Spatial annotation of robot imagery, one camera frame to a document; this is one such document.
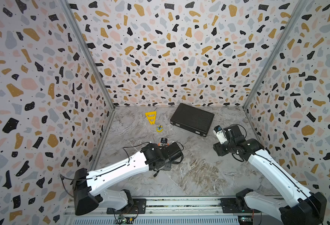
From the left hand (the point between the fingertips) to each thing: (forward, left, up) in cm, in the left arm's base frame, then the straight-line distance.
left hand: (166, 163), depth 72 cm
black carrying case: (+40, -19, -11) cm, 46 cm away
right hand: (+11, -29, -1) cm, 31 cm away
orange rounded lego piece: (+3, +1, +14) cm, 14 cm away
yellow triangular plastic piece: (+46, +14, -15) cm, 50 cm away
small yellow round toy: (+34, +6, -16) cm, 38 cm away
